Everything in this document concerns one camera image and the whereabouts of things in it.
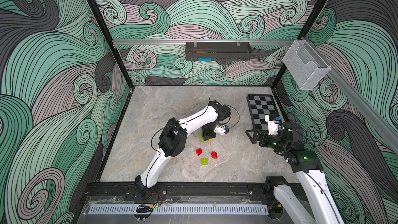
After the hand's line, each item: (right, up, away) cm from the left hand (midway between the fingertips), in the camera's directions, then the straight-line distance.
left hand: (204, 133), depth 86 cm
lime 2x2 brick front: (0, -14, -4) cm, 15 cm away
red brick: (-3, -10, -1) cm, 11 cm away
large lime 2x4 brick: (-2, -2, -5) cm, 5 cm away
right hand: (+24, +3, -13) cm, 27 cm away
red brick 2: (+5, -11, -3) cm, 13 cm away
